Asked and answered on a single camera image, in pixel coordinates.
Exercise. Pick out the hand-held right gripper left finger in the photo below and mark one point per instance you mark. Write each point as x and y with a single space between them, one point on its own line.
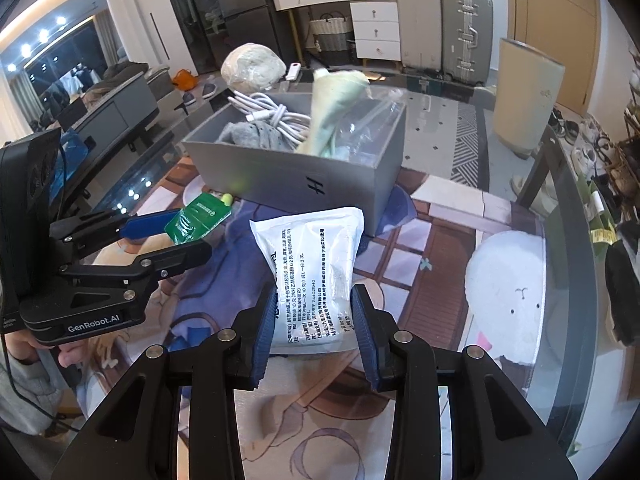
265 340

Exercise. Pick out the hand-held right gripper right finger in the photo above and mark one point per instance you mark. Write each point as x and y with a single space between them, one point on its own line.
365 340

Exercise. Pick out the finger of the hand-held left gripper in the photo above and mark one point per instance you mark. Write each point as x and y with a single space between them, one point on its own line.
165 262
145 225

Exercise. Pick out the green spout pouch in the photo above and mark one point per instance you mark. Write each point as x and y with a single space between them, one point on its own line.
197 217

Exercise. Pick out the white printed packet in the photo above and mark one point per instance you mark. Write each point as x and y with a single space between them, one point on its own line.
305 270

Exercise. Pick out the grey dotted knit cloth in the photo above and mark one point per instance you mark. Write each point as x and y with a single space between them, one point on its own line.
250 135

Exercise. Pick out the grey cardboard box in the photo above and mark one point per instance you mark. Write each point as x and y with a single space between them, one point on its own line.
280 180

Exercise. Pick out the clear plastic bag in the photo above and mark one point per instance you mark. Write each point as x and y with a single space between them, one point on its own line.
370 125

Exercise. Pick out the person's left forearm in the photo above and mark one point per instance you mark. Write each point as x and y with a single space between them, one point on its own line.
25 400

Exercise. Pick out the person's left hand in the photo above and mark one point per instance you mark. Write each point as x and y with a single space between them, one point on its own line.
67 357

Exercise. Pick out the grey low cabinet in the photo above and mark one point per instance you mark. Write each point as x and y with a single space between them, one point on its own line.
115 110

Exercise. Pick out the printed cartoon table mat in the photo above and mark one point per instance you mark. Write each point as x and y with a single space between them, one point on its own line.
440 240

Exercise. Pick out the grey slipper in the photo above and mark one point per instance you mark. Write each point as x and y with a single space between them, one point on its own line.
189 97
209 90

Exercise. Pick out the orange object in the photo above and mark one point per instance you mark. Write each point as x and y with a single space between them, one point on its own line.
183 79

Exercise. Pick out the wrapped napa cabbage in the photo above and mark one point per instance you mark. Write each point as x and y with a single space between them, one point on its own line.
252 67

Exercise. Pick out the dark glass wardrobe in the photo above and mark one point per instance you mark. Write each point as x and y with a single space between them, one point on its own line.
185 10

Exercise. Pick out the beige slipper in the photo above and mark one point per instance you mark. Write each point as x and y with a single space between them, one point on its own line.
542 200

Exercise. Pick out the grey refrigerator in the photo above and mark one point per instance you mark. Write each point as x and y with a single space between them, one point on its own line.
245 20

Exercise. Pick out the grey rug with striped border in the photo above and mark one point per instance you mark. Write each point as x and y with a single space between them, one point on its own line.
467 135

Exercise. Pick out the green glass bottle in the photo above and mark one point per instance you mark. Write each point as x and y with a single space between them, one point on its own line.
600 220

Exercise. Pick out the dark cloth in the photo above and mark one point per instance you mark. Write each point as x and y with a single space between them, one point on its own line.
625 290

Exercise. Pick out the wicker basket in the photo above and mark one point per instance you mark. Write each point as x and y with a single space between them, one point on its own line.
330 35

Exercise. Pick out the beige cylindrical bin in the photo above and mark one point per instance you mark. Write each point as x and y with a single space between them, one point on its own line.
525 100

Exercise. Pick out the white desk with drawers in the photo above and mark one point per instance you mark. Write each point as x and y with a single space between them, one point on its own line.
375 25

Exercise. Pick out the white suitcase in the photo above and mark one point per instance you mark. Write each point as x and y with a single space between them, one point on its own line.
417 25

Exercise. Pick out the silver suitcase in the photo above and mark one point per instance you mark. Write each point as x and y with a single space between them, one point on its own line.
465 35

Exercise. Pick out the wooden door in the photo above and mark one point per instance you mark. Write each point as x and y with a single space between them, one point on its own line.
550 35

